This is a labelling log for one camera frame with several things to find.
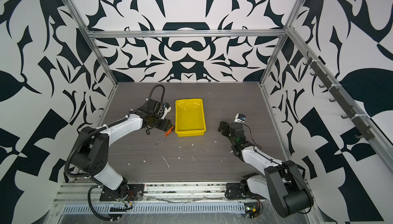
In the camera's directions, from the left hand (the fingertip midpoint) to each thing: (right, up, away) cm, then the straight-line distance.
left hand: (168, 121), depth 91 cm
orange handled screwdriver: (+1, -6, 0) cm, 6 cm away
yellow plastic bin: (+12, +1, +8) cm, 14 cm away
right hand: (+35, -1, -2) cm, 35 cm away
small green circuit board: (+42, -37, -19) cm, 59 cm away
